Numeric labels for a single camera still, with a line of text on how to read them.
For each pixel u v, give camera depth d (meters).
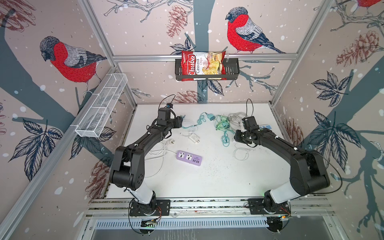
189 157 0.88
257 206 0.73
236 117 1.10
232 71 0.95
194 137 0.98
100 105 0.78
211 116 1.10
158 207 0.73
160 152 0.92
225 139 0.98
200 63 0.88
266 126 1.04
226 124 1.06
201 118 1.11
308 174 0.44
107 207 0.75
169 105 0.82
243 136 0.79
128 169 0.46
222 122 1.07
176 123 0.83
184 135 1.01
